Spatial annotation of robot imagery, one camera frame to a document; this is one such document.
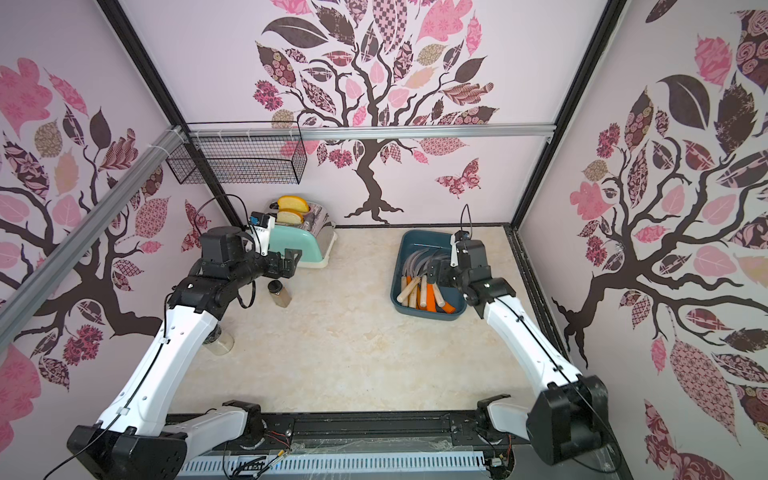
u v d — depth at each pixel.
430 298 0.95
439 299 0.95
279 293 0.92
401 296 0.92
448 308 0.94
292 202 1.01
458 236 0.73
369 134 0.94
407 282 1.01
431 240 1.11
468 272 0.60
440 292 0.96
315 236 0.98
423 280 1.00
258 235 0.59
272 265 0.64
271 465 0.69
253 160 1.22
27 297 0.50
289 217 0.97
